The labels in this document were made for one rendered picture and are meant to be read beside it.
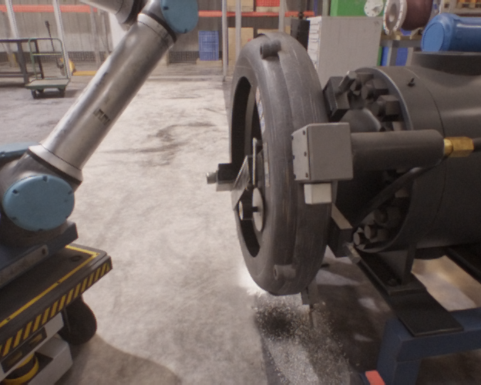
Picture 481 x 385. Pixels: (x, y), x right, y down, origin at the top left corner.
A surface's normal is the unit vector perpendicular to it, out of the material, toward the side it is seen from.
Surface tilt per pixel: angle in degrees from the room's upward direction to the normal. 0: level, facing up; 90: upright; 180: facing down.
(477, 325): 0
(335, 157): 68
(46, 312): 90
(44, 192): 94
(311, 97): 48
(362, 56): 90
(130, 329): 0
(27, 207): 94
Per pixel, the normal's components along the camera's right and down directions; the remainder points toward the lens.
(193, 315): 0.00, -0.92
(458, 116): 0.13, -0.29
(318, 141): 0.16, 0.01
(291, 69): 0.09, -0.50
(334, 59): 0.07, 0.40
